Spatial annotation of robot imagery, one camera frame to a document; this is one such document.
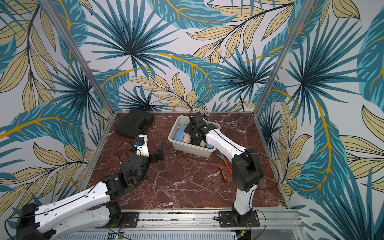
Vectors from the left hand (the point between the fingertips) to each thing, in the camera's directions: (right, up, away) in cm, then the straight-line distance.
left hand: (153, 143), depth 71 cm
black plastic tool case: (-22, +10, +32) cm, 40 cm away
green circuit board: (-17, -45, 0) cm, 48 cm away
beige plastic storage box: (+15, -5, +15) cm, 21 cm away
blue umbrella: (+28, -3, +17) cm, 33 cm away
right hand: (+16, +6, +19) cm, 26 cm away
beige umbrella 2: (+25, -3, +21) cm, 33 cm away
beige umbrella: (+15, +2, +15) cm, 21 cm away
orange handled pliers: (+37, -12, +24) cm, 45 cm away
